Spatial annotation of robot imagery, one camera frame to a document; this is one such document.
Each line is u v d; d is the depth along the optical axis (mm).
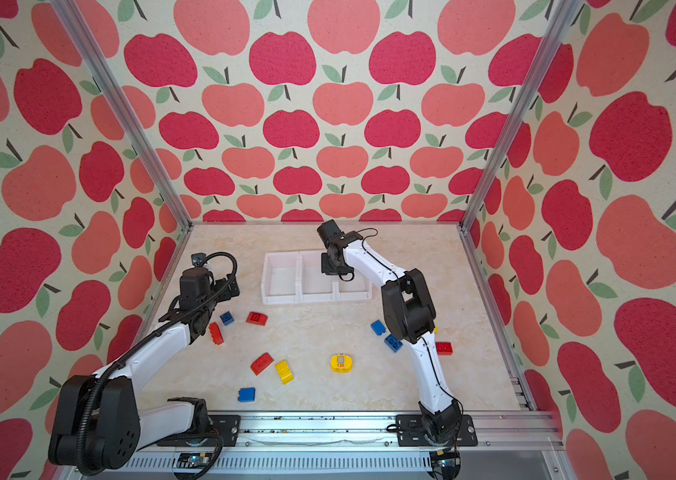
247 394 806
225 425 750
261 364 838
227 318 927
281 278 1037
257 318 932
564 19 703
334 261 852
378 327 927
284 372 826
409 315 587
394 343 882
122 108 866
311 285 1021
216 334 916
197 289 666
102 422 411
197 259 758
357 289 1010
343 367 821
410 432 730
